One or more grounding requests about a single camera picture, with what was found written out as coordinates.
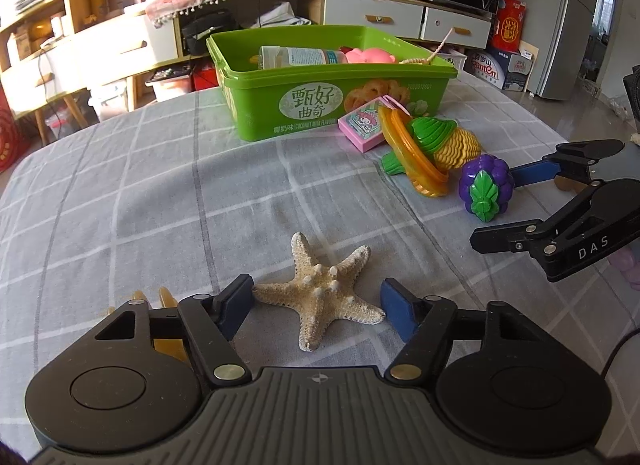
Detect purple toy grapes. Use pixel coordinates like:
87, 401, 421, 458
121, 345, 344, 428
458, 154, 515, 222

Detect toy corn cob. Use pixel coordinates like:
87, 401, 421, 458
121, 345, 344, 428
408, 116, 482, 173

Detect dried beige starfish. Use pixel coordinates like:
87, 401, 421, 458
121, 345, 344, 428
253, 232, 385, 352

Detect orange plastic toy plate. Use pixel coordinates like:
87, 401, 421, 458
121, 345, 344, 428
378, 108, 448, 198

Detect pink card box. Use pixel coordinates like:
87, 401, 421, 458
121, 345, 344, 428
337, 96, 409, 153

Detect pink rubber gourd toy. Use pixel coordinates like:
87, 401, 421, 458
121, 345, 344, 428
345, 48, 396, 64

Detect clear cotton swab jar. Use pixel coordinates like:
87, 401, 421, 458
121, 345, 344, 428
258, 46, 347, 70

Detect yellow plastic toy bowl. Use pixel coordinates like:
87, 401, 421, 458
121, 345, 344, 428
96, 286, 191, 370

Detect damon printed carton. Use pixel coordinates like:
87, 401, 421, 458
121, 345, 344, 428
464, 47, 533, 92

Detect red gift box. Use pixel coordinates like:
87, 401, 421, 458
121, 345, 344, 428
490, 0, 526, 52

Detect silver refrigerator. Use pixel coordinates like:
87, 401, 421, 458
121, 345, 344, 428
520, 0, 597, 101

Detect white drawer cabinet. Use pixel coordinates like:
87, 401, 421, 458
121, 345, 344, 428
320, 0, 491, 49

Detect green plastic cookie bin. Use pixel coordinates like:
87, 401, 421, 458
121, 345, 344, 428
206, 25, 458, 141

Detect red printed bag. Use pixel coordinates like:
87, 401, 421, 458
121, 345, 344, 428
0, 87, 28, 173

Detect black bag on shelf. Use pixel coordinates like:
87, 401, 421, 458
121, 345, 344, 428
181, 9, 238, 56

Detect wooden shelf unit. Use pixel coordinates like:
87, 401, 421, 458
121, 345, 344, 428
1, 0, 182, 142

